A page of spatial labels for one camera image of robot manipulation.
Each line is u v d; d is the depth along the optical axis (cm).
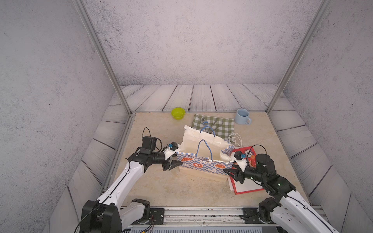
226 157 71
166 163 69
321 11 71
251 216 71
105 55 88
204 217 74
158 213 74
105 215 39
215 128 110
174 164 71
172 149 66
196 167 77
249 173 65
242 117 110
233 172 66
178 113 119
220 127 111
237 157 63
